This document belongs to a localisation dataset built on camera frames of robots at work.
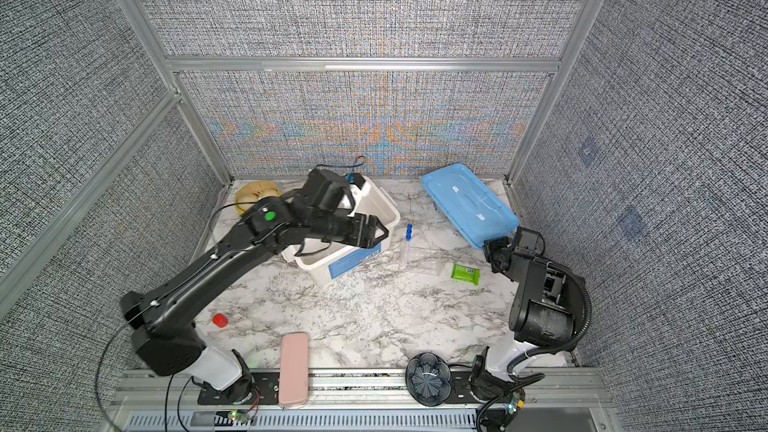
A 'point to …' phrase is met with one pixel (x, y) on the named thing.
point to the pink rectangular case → (294, 369)
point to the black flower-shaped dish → (429, 379)
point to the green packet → (466, 273)
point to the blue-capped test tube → (409, 238)
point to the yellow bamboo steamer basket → (254, 191)
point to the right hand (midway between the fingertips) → (485, 240)
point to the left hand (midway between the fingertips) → (377, 232)
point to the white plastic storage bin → (332, 260)
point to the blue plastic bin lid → (470, 207)
